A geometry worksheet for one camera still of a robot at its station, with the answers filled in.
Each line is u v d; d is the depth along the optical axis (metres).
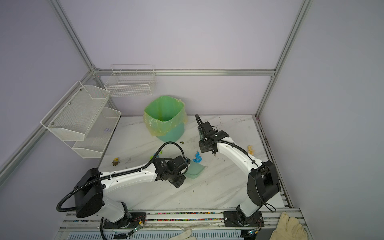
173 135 0.95
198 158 0.96
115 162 0.93
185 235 0.70
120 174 0.47
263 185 0.44
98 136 0.93
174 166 0.62
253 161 0.47
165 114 1.08
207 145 0.59
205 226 0.73
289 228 0.71
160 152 0.98
